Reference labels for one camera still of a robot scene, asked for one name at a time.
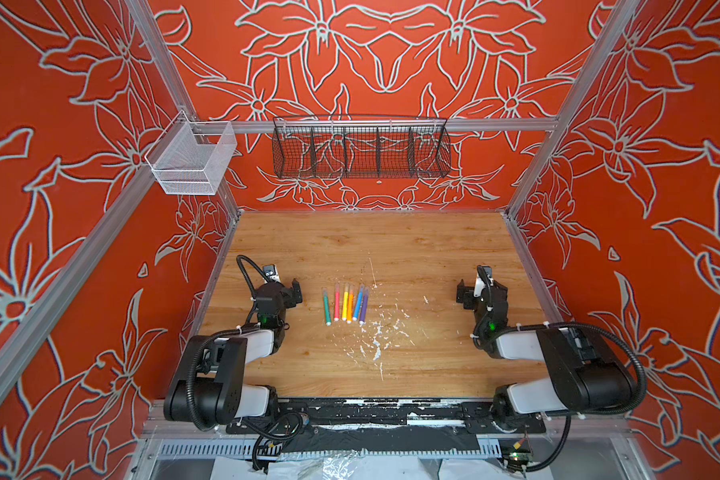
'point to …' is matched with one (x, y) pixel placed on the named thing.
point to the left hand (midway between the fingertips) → (278, 281)
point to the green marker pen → (326, 306)
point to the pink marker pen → (337, 301)
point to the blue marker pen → (357, 305)
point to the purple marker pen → (363, 309)
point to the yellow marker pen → (345, 305)
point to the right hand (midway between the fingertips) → (475, 278)
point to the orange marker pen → (350, 309)
